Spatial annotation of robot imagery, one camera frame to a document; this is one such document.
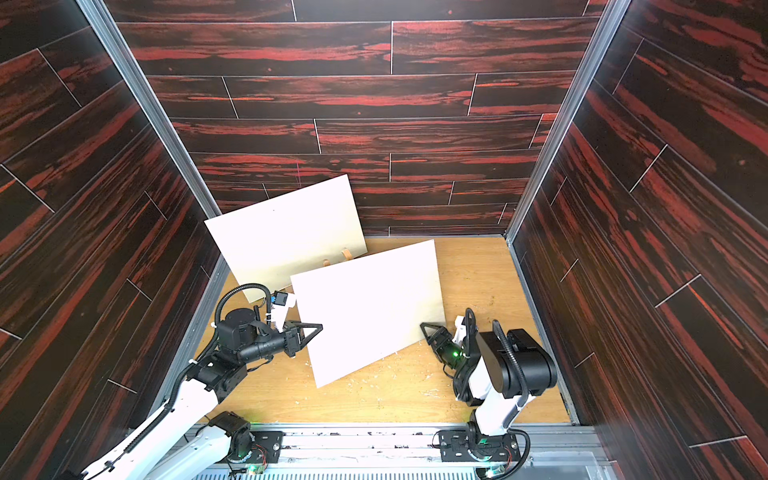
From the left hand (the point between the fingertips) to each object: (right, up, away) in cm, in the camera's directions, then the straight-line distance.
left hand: (322, 330), depth 73 cm
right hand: (+30, -3, +17) cm, 34 cm away
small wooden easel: (-1, +17, +9) cm, 19 cm away
